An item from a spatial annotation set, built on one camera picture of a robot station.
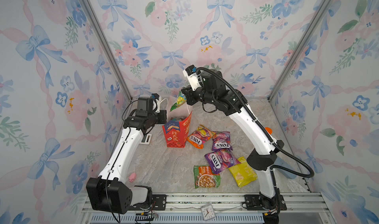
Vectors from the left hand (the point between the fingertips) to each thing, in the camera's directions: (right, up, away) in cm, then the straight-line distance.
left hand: (166, 113), depth 78 cm
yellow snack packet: (+42, -33, +3) cm, 54 cm away
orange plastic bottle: (+61, -11, +11) cm, 63 cm away
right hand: (+10, +11, -12) cm, 19 cm away
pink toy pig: (-19, -35, +2) cm, 40 cm away
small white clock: (+21, -47, -8) cm, 53 cm away
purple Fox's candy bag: (+32, -17, +14) cm, 39 cm away
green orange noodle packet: (+21, -36, +3) cm, 41 cm away
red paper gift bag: (+5, -10, +3) cm, 11 cm away
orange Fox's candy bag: (+18, -16, +14) cm, 28 cm away
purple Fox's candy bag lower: (+31, -28, +7) cm, 42 cm away
